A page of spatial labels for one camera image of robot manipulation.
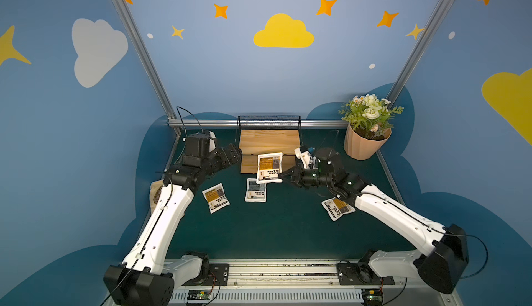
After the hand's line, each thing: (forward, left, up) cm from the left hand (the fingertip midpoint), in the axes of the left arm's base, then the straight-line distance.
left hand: (232, 152), depth 75 cm
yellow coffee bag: (-5, +10, -28) cm, 30 cm away
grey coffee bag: (-1, -8, -28) cm, 29 cm away
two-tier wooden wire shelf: (+22, -9, -13) cm, 27 cm away
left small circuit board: (-42, +10, -30) cm, 52 cm away
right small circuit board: (-40, -52, -31) cm, 73 cm away
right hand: (-8, -18, -2) cm, 20 cm away
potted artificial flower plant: (+24, -61, -7) cm, 66 cm away
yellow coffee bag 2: (-4, -14, -3) cm, 15 cm away
